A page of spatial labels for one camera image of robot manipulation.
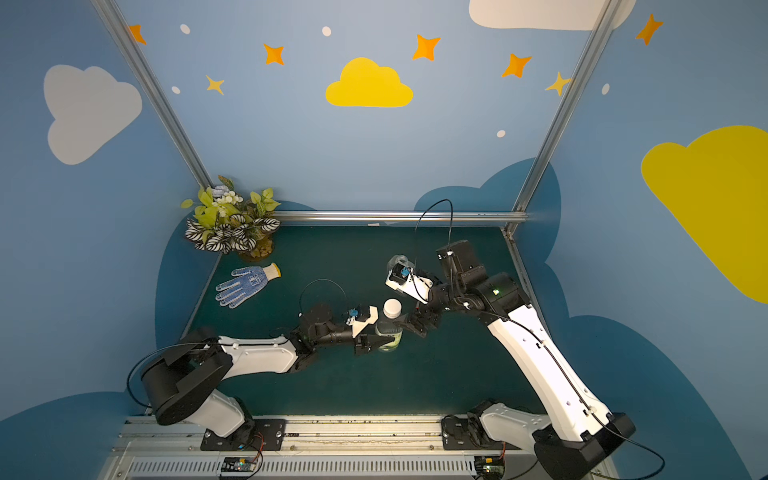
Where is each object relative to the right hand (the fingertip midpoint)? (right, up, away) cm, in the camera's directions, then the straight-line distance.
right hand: (409, 297), depth 68 cm
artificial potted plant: (-56, +20, +22) cm, 63 cm away
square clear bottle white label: (-1, +9, +25) cm, 27 cm away
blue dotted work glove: (-56, 0, +36) cm, 66 cm away
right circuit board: (+21, -43, +5) cm, 48 cm away
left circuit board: (-42, -41, +3) cm, 59 cm away
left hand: (-4, -8, +8) cm, 12 cm away
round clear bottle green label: (-5, -8, +3) cm, 10 cm away
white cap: (-4, -2, -2) cm, 5 cm away
